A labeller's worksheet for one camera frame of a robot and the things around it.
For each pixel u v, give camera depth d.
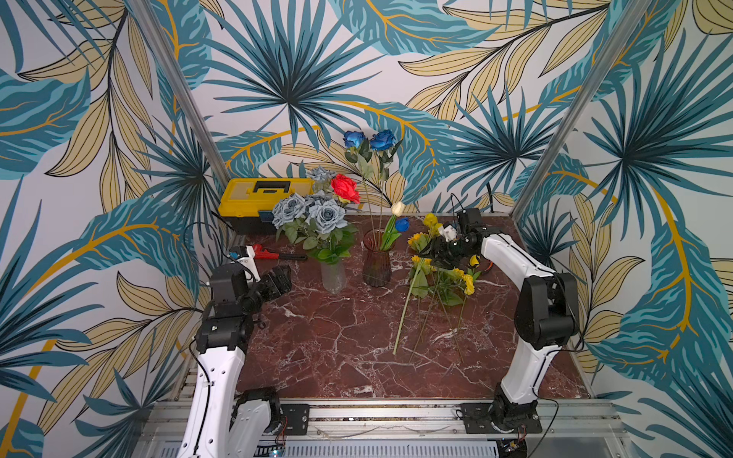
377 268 0.99
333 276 0.95
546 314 0.51
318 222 0.70
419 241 1.01
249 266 0.65
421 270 0.97
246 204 1.00
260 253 1.06
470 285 0.93
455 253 0.80
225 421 0.43
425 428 0.74
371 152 0.80
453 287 0.97
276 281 0.66
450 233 0.88
